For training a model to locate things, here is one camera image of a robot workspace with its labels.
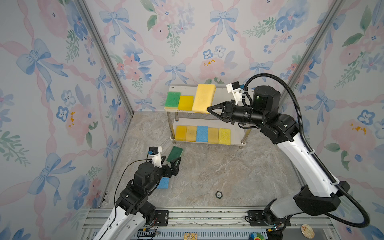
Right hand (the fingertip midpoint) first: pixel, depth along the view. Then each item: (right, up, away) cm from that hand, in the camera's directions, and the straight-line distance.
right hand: (207, 108), depth 55 cm
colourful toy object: (+24, -57, +14) cm, 63 cm away
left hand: (-15, -21, +17) cm, 31 cm away
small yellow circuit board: (-7, -57, +14) cm, 59 cm away
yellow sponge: (+7, -12, +43) cm, 45 cm away
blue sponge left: (-22, -38, +29) cm, 53 cm away
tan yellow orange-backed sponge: (-7, -11, +43) cm, 45 cm away
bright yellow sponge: (-14, -11, +44) cm, 47 cm away
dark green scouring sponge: (-17, -23, +41) cm, 50 cm away
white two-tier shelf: (+25, -12, +43) cm, 51 cm away
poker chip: (+8, -44, +27) cm, 52 cm away
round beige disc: (+49, -56, +16) cm, 76 cm away
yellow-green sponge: (+15, -13, +43) cm, 47 cm away
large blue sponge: (0, -11, +43) cm, 45 cm away
